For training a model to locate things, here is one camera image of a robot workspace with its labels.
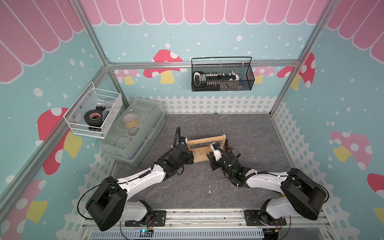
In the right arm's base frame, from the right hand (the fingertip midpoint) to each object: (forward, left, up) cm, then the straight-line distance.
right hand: (208, 154), depth 86 cm
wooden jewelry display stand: (+4, +5, 0) cm, 6 cm away
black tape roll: (+7, +56, +25) cm, 62 cm away
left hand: (0, +9, 0) cm, 9 cm away
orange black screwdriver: (+12, -14, -10) cm, 21 cm away
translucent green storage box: (+12, +44, +6) cm, 46 cm away
